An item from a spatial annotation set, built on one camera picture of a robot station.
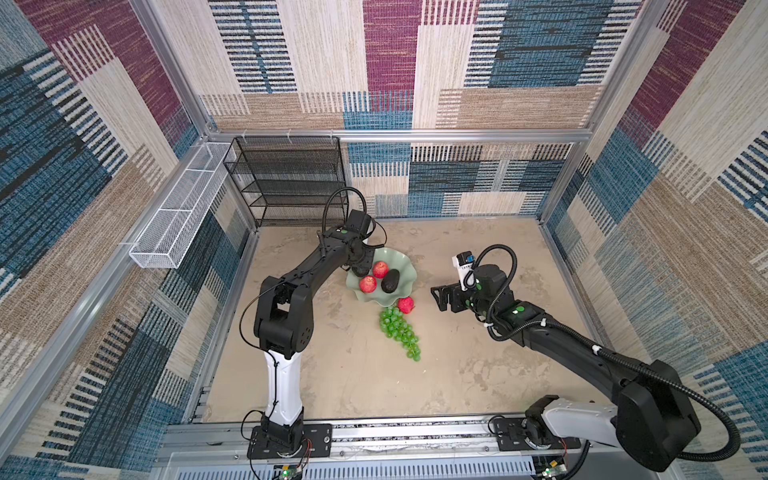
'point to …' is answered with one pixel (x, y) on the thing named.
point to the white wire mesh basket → (165, 240)
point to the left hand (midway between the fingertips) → (364, 254)
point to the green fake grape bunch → (393, 324)
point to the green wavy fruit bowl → (395, 261)
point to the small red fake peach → (406, 305)
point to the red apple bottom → (368, 284)
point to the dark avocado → (390, 281)
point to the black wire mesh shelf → (286, 180)
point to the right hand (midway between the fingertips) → (447, 289)
